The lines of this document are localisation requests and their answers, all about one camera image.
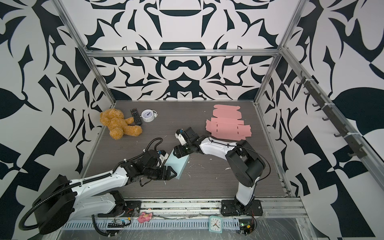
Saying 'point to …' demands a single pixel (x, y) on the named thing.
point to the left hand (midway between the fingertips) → (174, 173)
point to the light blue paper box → (177, 164)
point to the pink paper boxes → (226, 125)
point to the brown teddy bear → (118, 125)
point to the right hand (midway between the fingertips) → (178, 151)
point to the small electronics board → (246, 226)
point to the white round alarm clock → (148, 115)
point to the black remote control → (134, 113)
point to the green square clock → (215, 224)
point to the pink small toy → (144, 217)
